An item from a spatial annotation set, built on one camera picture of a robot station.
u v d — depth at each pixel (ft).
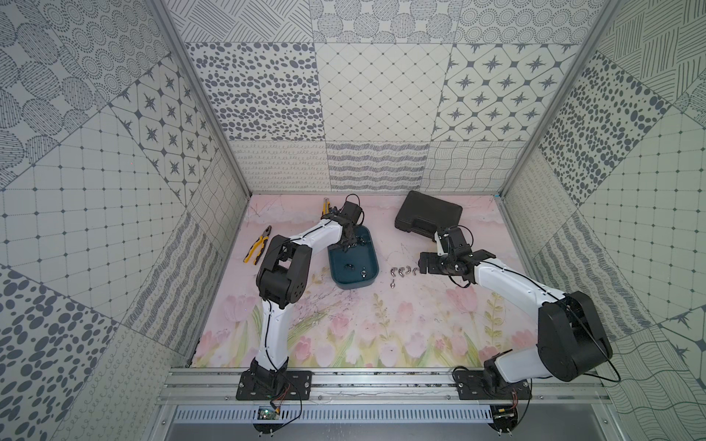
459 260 2.21
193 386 2.46
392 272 3.14
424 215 3.57
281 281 1.84
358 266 3.23
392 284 3.05
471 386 2.41
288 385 2.39
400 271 3.15
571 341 1.40
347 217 2.70
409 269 3.21
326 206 3.74
